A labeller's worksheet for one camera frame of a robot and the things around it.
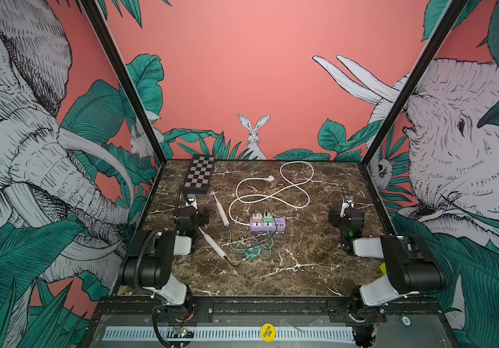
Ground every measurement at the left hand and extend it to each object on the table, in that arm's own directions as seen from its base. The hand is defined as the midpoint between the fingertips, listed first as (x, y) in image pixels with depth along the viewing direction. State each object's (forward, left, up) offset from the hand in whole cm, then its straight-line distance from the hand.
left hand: (193, 204), depth 95 cm
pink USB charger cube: (-8, -28, -2) cm, 29 cm away
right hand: (-3, -67, +1) cm, 67 cm away
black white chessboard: (+20, +1, -4) cm, 20 cm away
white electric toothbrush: (-17, -9, -5) cm, 20 cm away
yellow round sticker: (-48, -30, -6) cm, 57 cm away
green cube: (-8, -33, 0) cm, 34 cm away
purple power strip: (-10, -30, -4) cm, 32 cm away
